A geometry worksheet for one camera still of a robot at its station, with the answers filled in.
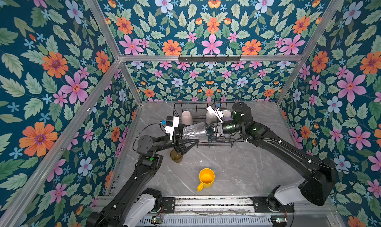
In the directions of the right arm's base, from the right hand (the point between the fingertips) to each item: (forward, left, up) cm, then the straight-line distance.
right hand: (204, 128), depth 63 cm
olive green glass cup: (+1, +17, -33) cm, 37 cm away
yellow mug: (-10, -2, -34) cm, 36 cm away
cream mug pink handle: (+24, +12, -23) cm, 36 cm away
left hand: (-5, +3, +1) cm, 6 cm away
